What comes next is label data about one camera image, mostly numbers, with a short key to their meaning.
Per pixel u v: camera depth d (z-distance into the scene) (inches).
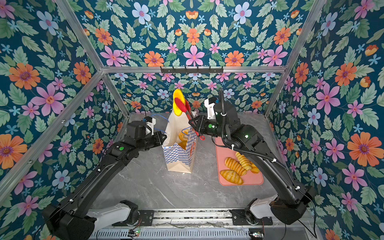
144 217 29.0
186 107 25.2
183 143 41.7
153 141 25.5
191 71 36.7
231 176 33.0
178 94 26.4
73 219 14.5
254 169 34.3
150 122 26.5
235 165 34.6
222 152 38.4
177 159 32.4
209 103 21.8
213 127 19.9
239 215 28.5
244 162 34.0
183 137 39.6
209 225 28.4
